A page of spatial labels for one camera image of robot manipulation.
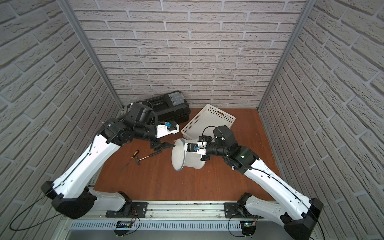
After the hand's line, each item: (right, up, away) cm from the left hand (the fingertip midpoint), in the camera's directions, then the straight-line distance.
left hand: (175, 134), depth 65 cm
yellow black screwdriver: (-30, -15, +27) cm, 43 cm away
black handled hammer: (-28, -18, +25) cm, 41 cm away
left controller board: (-27, -46, +6) cm, 54 cm away
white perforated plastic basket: (+14, +4, +43) cm, 45 cm away
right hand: (+8, -3, +1) cm, 8 cm away
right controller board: (+35, -46, +6) cm, 58 cm away
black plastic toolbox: (-7, +16, +33) cm, 37 cm away
